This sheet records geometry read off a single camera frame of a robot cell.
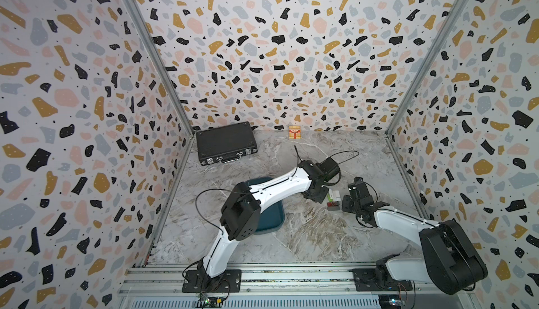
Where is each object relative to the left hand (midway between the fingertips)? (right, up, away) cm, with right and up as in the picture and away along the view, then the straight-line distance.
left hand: (318, 194), depth 85 cm
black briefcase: (-45, +22, +23) cm, 55 cm away
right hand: (+14, -4, +8) cm, 17 cm away
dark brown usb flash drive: (+8, -7, +8) cm, 13 cm away
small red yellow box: (-8, +29, +36) cm, 46 cm away
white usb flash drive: (+10, -3, +10) cm, 14 cm away
